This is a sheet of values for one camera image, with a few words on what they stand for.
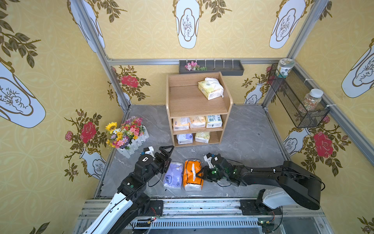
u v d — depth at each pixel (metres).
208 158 0.80
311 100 0.65
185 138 0.92
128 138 0.82
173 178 0.80
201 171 0.79
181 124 0.82
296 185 0.43
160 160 0.66
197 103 0.79
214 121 0.84
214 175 0.72
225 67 0.92
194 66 0.88
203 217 0.72
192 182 0.76
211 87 0.79
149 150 0.71
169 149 0.70
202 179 0.75
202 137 0.95
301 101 0.70
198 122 0.84
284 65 0.85
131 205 0.53
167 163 0.66
